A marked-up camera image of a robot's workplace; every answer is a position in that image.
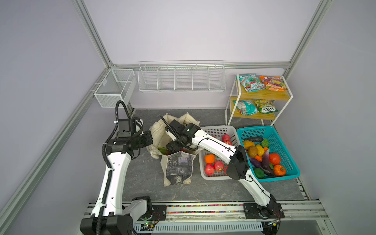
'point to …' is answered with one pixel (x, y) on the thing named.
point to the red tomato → (274, 158)
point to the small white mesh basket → (118, 84)
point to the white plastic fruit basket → (226, 134)
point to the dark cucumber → (256, 139)
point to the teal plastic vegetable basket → (275, 146)
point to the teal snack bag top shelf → (251, 82)
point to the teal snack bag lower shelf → (246, 107)
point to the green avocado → (259, 173)
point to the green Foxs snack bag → (265, 106)
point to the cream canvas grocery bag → (176, 165)
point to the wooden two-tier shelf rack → (282, 99)
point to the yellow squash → (247, 143)
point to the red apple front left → (209, 169)
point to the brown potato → (252, 151)
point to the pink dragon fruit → (164, 150)
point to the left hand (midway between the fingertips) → (152, 139)
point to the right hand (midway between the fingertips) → (175, 146)
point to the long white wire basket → (182, 76)
